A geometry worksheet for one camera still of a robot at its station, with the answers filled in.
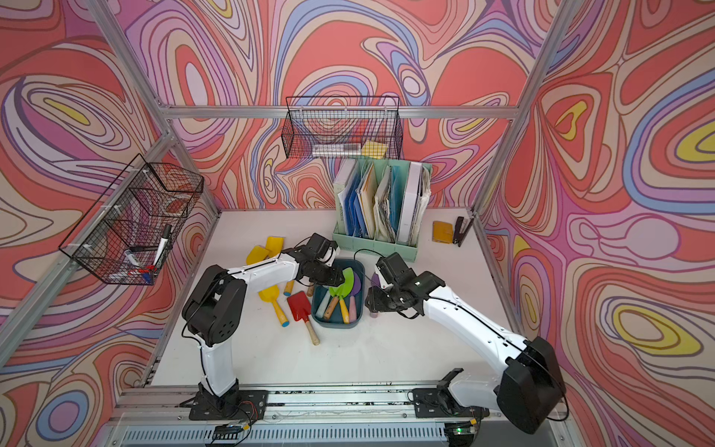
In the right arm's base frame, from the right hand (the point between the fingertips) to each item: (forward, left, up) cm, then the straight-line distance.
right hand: (376, 310), depth 79 cm
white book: (+33, -14, +1) cm, 36 cm away
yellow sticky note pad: (+37, -30, -10) cm, 49 cm away
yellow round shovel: (+29, +44, -9) cm, 53 cm away
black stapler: (+35, -36, -10) cm, 51 cm away
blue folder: (+34, +6, +3) cm, 35 cm away
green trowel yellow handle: (+12, +10, -9) cm, 18 cm away
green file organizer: (+33, -4, +11) cm, 35 cm away
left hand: (+15, +10, -7) cm, 19 cm away
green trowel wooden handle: (+5, +14, -8) cm, 17 cm away
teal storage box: (+10, +18, -10) cm, 22 cm away
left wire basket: (+16, +69, +19) cm, 73 cm away
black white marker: (+11, +53, +23) cm, 59 cm away
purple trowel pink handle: (+13, +6, -8) cm, 16 cm away
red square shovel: (+6, +24, -10) cm, 27 cm away
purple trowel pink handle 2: (+16, -1, -12) cm, 20 cm away
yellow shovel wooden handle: (+33, +38, -9) cm, 51 cm away
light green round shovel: (+14, +29, -9) cm, 33 cm away
